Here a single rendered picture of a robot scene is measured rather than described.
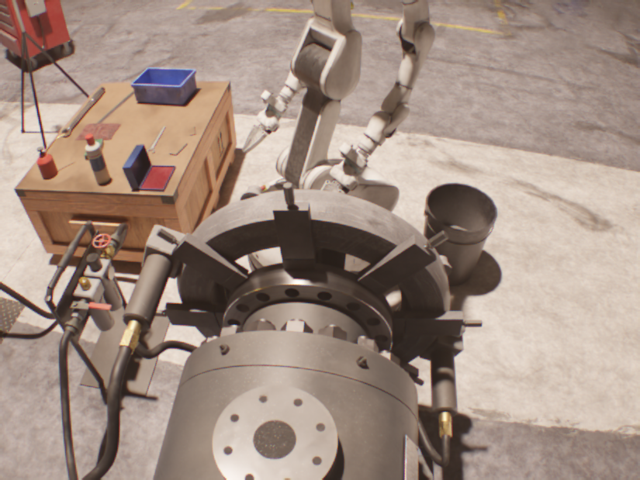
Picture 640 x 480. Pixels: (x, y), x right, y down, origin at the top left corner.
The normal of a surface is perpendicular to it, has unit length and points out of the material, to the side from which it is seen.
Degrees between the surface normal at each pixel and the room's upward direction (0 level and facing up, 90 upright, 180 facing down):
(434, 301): 90
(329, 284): 14
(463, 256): 93
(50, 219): 90
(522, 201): 0
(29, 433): 0
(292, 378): 3
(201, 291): 90
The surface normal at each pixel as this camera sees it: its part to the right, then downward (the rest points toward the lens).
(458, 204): -0.22, 0.65
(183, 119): 0.00, -0.70
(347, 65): 0.59, 0.56
